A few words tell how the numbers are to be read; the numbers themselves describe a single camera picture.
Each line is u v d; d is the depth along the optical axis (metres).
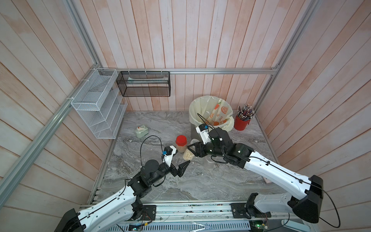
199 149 0.61
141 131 1.01
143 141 1.03
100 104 0.69
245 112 0.98
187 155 0.72
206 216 0.73
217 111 0.93
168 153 0.60
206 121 1.04
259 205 0.61
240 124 1.05
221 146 0.53
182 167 0.63
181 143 0.88
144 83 1.03
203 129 0.63
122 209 0.59
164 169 0.63
